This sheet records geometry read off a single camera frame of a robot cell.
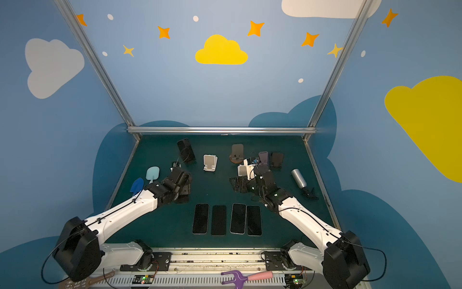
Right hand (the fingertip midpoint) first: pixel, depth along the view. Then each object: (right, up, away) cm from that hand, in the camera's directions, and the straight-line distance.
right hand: (238, 176), depth 81 cm
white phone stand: (-16, +6, +21) cm, 27 cm away
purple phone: (-18, -22, +4) cm, 29 cm away
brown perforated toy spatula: (-67, -41, -12) cm, 79 cm away
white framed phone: (0, -21, +5) cm, 21 cm away
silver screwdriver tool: (+35, -4, +17) cm, 39 cm away
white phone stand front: (+3, +1, +21) cm, 22 cm away
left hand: (-26, -4, +5) cm, 27 cm away
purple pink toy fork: (0, -40, -9) cm, 41 cm away
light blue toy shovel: (-49, -1, +21) cm, 54 cm away
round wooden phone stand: (0, +9, +27) cm, 28 cm away
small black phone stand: (+24, +7, +24) cm, 34 cm away
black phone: (-9, -22, +5) cm, 25 cm away
